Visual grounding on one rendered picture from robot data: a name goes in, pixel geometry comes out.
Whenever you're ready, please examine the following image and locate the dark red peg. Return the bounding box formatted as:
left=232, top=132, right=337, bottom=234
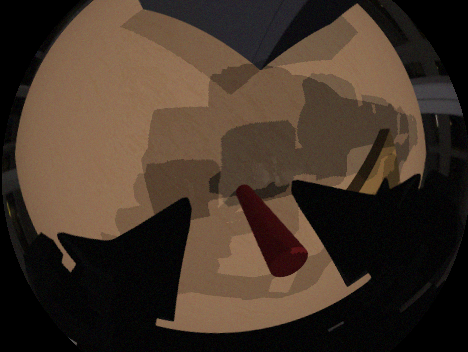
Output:
left=237, top=184, right=308, bottom=277

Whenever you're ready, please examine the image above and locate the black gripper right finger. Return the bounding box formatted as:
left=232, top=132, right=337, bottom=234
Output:
left=291, top=173, right=420, bottom=286

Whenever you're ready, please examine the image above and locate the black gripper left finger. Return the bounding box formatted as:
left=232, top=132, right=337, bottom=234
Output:
left=57, top=197, right=191, bottom=321

